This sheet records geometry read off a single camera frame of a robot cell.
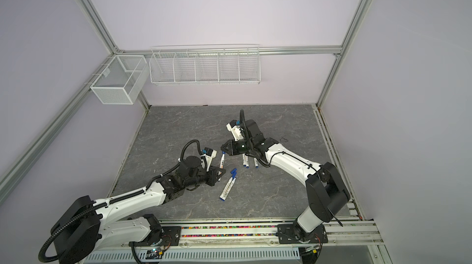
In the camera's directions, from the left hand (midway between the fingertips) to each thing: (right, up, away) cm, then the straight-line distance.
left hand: (224, 173), depth 79 cm
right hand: (-1, +10, +1) cm, 10 cm away
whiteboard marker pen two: (+15, +2, +14) cm, 21 cm away
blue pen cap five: (+4, -3, +12) cm, 13 cm away
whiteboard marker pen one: (+9, +2, +15) cm, 18 cm away
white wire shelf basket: (-15, +54, +19) cm, 60 cm away
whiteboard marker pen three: (-1, +5, -1) cm, 5 cm away
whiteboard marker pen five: (0, -10, +5) cm, 11 cm away
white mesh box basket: (-57, +45, +18) cm, 74 cm away
